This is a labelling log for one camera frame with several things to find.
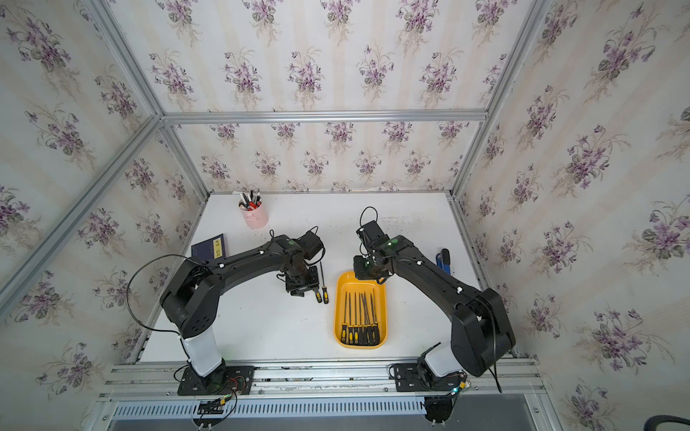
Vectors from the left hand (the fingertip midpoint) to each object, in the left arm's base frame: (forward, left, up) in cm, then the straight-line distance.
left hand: (319, 294), depth 86 cm
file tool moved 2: (-10, -16, -3) cm, 19 cm away
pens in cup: (+36, +29, +5) cm, 47 cm away
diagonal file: (-9, -8, -3) cm, 13 cm away
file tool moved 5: (-10, -12, -3) cm, 16 cm away
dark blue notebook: (+19, +42, -3) cm, 47 cm away
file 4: (-9, -9, -3) cm, 14 cm away
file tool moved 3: (-10, -15, -2) cm, 18 cm away
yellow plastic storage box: (+5, -9, 0) cm, 10 cm away
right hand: (+4, -14, +7) cm, 16 cm away
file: (0, 0, -3) cm, 3 cm away
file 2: (-10, -15, -2) cm, 18 cm away
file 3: (-12, -10, -3) cm, 16 cm away
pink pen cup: (+30, +26, +2) cm, 40 cm away
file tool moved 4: (-10, -13, -3) cm, 17 cm away
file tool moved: (-10, -18, -2) cm, 20 cm away
